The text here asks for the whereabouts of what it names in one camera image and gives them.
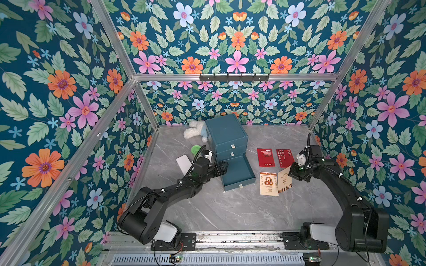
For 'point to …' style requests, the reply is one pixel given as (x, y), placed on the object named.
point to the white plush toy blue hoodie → (197, 128)
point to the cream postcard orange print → (268, 183)
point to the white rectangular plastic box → (184, 163)
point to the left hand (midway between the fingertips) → (225, 164)
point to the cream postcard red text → (284, 180)
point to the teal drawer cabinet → (228, 139)
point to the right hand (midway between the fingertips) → (292, 171)
